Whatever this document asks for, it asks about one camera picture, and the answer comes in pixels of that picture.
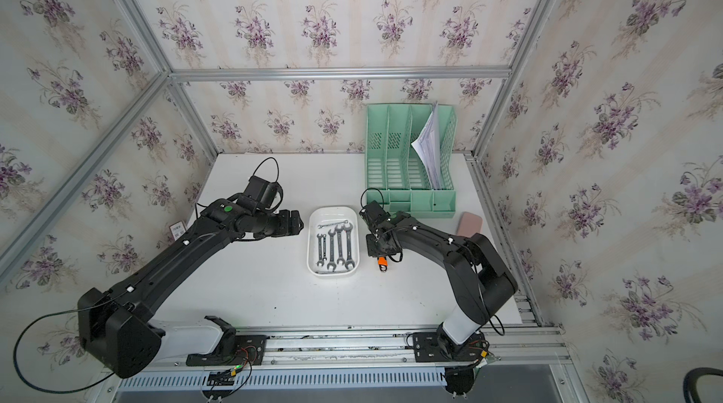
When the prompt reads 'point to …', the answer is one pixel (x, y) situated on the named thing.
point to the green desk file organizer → (396, 176)
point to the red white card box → (177, 230)
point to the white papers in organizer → (426, 142)
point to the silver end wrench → (340, 230)
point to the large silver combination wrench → (349, 263)
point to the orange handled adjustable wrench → (382, 263)
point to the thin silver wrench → (324, 247)
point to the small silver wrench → (331, 263)
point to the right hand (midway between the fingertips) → (379, 249)
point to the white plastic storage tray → (326, 215)
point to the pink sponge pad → (470, 224)
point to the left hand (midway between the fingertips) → (295, 227)
